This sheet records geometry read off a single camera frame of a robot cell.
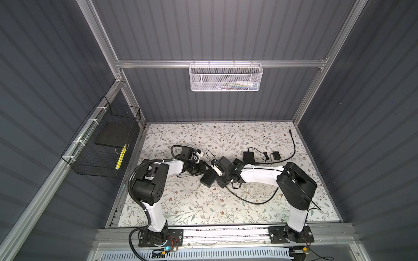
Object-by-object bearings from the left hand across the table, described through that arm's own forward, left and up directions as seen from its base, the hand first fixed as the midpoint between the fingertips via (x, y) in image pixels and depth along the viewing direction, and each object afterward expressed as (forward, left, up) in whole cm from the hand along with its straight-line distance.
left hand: (210, 170), depth 94 cm
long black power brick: (+9, -25, -1) cm, 27 cm away
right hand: (-6, -6, -1) cm, 8 cm away
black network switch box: (-4, +1, 0) cm, 4 cm away
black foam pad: (+8, +45, +27) cm, 53 cm away
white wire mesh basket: (+68, -18, +20) cm, 73 cm away
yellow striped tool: (-6, +39, +25) cm, 47 cm away
